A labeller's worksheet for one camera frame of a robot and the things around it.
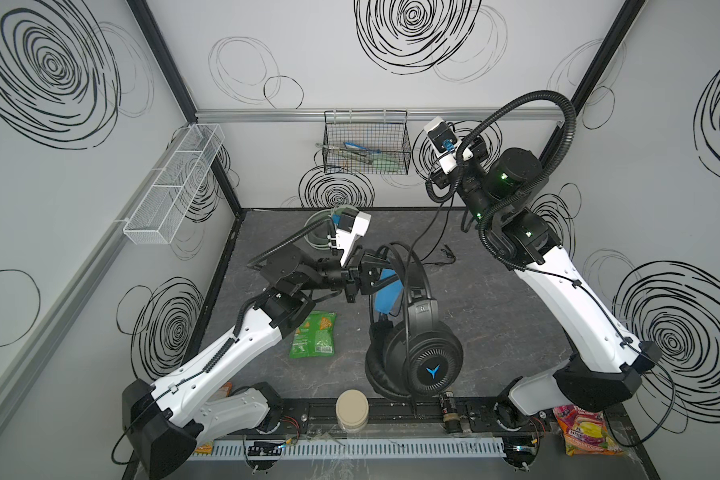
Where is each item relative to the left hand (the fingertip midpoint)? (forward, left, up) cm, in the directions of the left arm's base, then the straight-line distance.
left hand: (405, 282), depth 48 cm
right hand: (+25, -6, +13) cm, 29 cm away
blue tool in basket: (+54, +12, -12) cm, 57 cm away
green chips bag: (+6, +21, -41) cm, 46 cm away
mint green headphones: (+51, +21, -37) cm, 67 cm away
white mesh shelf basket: (+32, +69, -22) cm, 79 cm away
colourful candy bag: (-14, -45, -40) cm, 62 cm away
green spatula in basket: (+47, +5, -12) cm, 49 cm away
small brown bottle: (-13, -15, -42) cm, 47 cm away
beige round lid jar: (-13, +9, -37) cm, 40 cm away
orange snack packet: (-21, +43, -42) cm, 64 cm away
